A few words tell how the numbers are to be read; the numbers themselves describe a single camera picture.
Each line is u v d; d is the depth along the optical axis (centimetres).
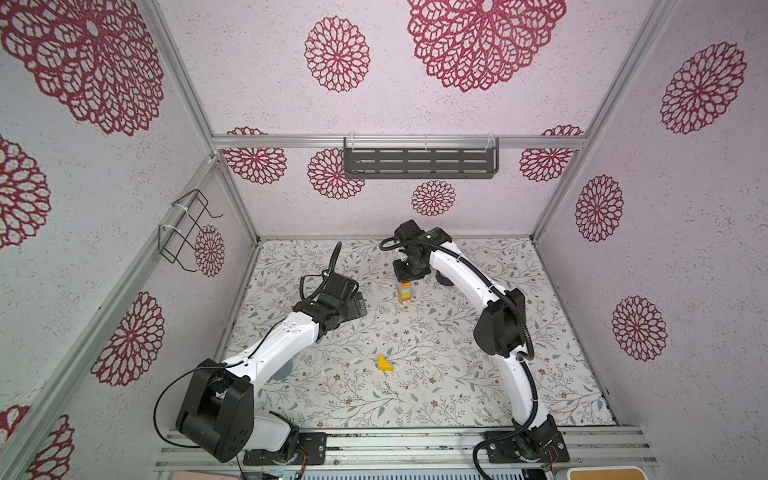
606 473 65
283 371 83
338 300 65
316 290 68
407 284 106
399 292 100
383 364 87
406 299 100
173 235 73
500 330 57
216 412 42
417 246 68
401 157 95
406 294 97
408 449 75
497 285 59
